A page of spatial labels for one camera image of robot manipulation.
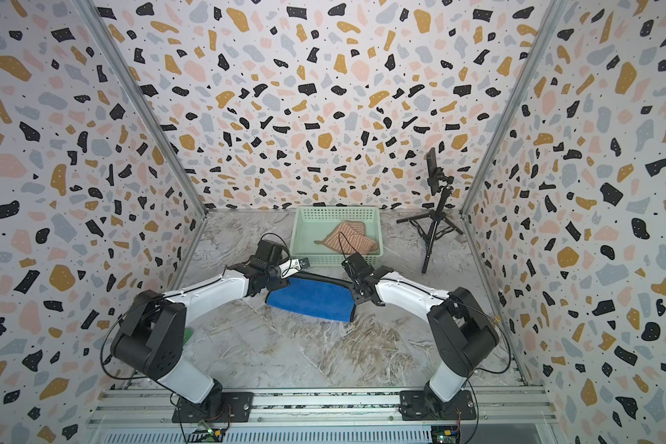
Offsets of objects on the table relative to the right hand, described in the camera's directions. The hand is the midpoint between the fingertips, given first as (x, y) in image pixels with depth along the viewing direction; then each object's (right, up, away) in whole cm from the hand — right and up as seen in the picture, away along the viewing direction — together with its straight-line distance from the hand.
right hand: (364, 290), depth 92 cm
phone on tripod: (+21, +38, -5) cm, 44 cm away
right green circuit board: (+20, -34, -20) cm, 44 cm away
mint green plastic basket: (-20, +23, +25) cm, 39 cm away
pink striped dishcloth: (-5, +18, +19) cm, 26 cm away
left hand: (-28, +9, +2) cm, 29 cm away
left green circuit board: (-43, -34, -19) cm, 59 cm away
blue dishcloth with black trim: (-15, -2, +4) cm, 16 cm away
